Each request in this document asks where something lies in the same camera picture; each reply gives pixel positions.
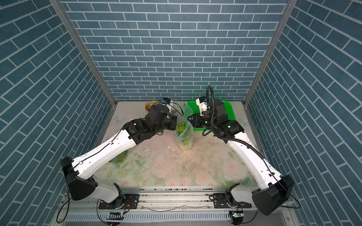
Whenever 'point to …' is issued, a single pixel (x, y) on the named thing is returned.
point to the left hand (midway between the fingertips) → (181, 119)
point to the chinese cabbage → (185, 136)
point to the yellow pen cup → (149, 104)
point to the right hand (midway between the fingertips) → (189, 118)
